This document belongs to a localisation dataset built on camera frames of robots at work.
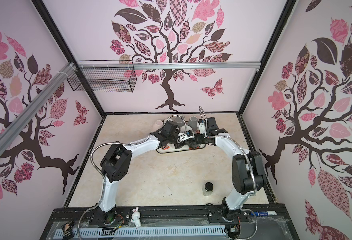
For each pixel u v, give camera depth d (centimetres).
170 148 100
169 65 94
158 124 100
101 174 54
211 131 69
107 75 95
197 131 83
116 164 53
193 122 106
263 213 73
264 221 72
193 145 97
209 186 74
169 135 76
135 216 71
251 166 43
